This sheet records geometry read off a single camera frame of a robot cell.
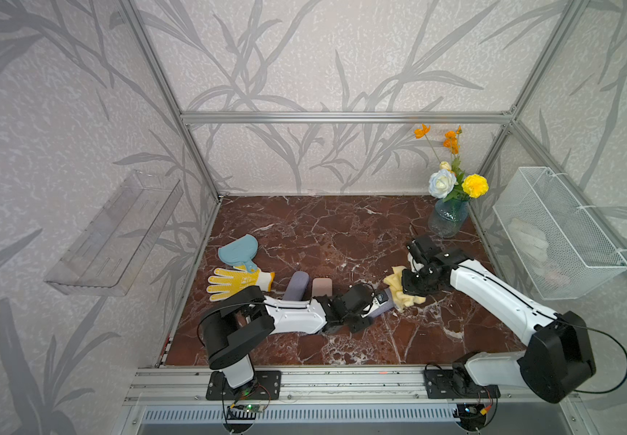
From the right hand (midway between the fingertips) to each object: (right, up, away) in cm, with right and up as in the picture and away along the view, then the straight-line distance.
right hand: (399, 289), depth 83 cm
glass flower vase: (+22, +23, +16) cm, 35 cm away
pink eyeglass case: (-24, -1, +8) cm, 26 cm away
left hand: (-9, -7, +2) cm, 12 cm away
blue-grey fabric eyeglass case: (-33, -1, +8) cm, 34 cm away
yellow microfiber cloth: (-1, -1, -4) cm, 4 cm away
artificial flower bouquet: (+14, +33, -5) cm, 36 cm away
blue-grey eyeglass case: (-4, -6, +2) cm, 7 cm away
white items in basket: (+36, +15, -7) cm, 39 cm away
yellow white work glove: (-57, 0, +12) cm, 59 cm away
